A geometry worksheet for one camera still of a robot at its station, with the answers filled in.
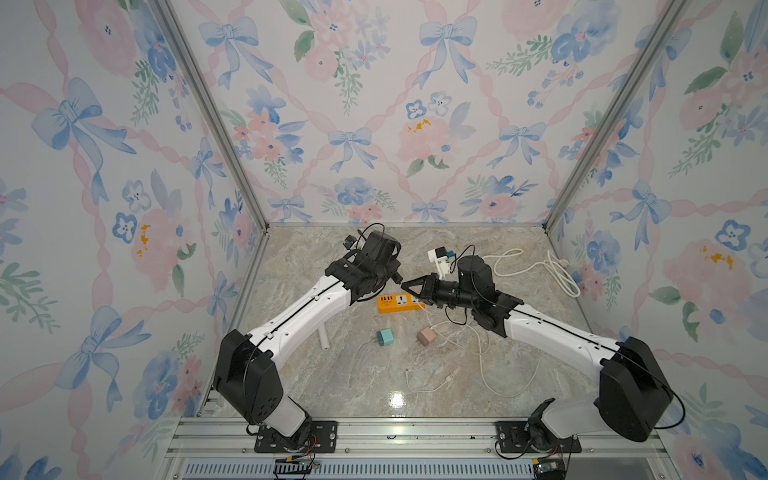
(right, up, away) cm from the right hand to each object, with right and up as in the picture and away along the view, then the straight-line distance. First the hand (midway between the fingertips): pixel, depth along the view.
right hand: (404, 285), depth 76 cm
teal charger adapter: (-5, -17, +13) cm, 21 cm away
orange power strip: (-1, -8, +19) cm, 21 cm away
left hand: (-2, +6, +5) cm, 9 cm away
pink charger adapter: (+7, -17, +14) cm, 22 cm away
